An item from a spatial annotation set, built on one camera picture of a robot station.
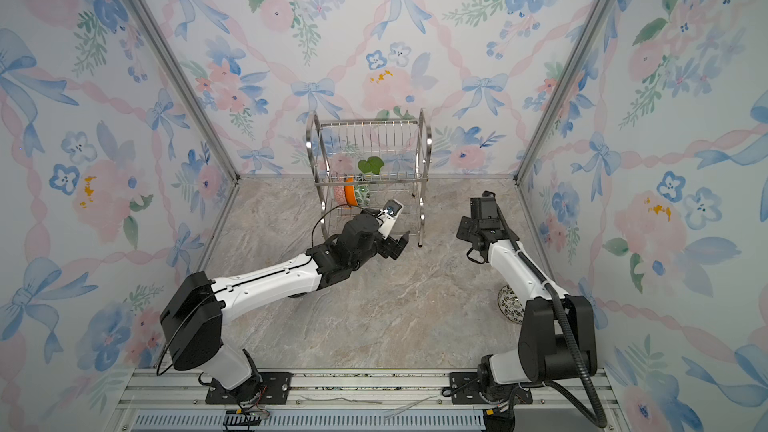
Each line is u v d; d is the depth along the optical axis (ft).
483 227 2.22
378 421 2.31
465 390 2.40
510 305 2.87
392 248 2.34
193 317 1.40
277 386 2.45
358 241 1.95
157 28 2.63
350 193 3.21
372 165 2.81
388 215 2.18
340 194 3.23
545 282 1.54
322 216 3.04
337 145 3.60
